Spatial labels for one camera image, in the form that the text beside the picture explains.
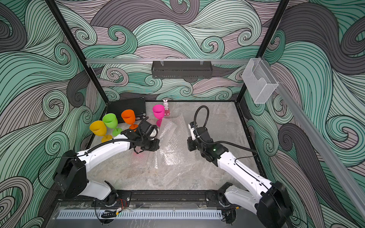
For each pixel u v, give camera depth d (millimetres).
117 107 1188
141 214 696
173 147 877
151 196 747
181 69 1031
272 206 377
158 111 956
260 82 830
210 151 564
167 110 1122
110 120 925
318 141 514
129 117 908
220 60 951
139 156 814
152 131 692
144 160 833
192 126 686
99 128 835
